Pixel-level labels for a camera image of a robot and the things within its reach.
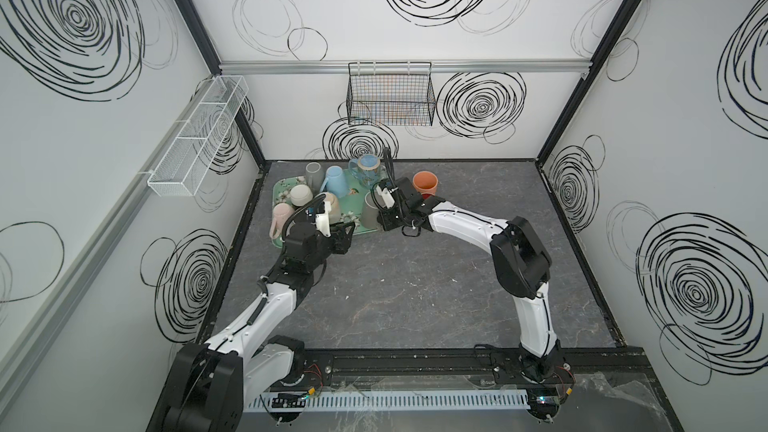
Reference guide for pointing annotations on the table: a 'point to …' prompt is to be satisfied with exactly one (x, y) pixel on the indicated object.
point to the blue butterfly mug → (368, 169)
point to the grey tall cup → (313, 172)
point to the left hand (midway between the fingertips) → (351, 223)
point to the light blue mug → (334, 182)
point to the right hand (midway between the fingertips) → (375, 217)
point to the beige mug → (335, 208)
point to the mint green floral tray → (350, 208)
